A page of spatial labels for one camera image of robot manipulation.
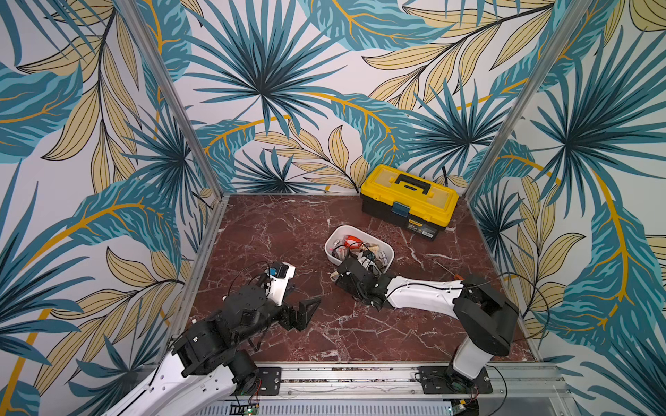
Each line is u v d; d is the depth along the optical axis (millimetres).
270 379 735
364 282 663
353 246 973
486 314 458
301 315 561
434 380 732
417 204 954
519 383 755
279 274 552
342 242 1006
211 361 450
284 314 566
